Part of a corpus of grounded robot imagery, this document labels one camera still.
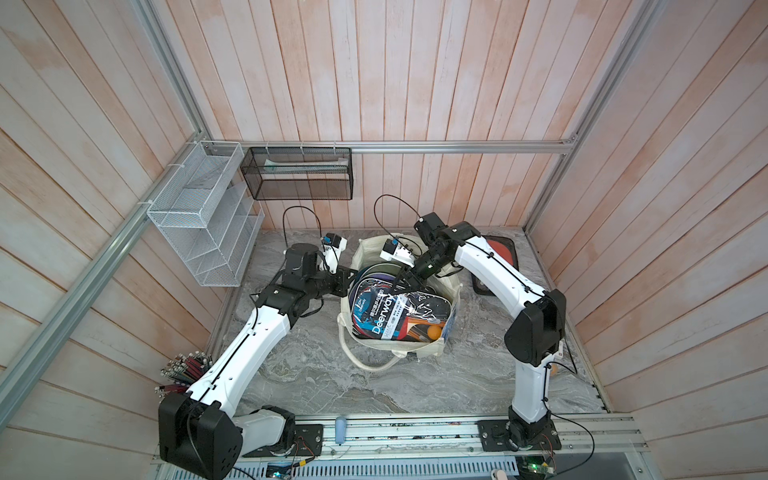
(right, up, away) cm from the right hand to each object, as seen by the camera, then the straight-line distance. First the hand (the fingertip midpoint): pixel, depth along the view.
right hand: (393, 288), depth 80 cm
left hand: (-10, +3, -3) cm, 11 cm away
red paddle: (+45, +13, +31) cm, 56 cm away
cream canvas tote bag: (-5, -21, +7) cm, 23 cm away
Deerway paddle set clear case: (-4, -6, -2) cm, 8 cm away
